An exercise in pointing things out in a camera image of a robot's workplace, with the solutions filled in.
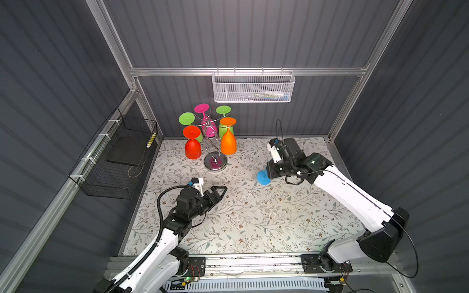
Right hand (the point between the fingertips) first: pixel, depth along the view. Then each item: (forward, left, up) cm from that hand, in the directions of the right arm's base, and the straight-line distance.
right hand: (268, 169), depth 76 cm
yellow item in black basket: (+13, +52, +5) cm, 54 cm away
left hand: (-7, +19, -8) cm, 22 cm away
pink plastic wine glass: (+20, +26, +6) cm, 34 cm away
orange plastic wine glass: (+14, +17, +1) cm, 22 cm away
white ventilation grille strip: (-38, +10, -25) cm, 46 cm away
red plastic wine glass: (+11, +33, +2) cm, 35 cm away
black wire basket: (-1, +63, +6) cm, 64 cm away
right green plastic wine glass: (+30, +20, +8) cm, 37 cm away
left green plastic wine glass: (+23, +36, +9) cm, 44 cm away
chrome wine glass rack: (+22, +27, -22) cm, 41 cm away
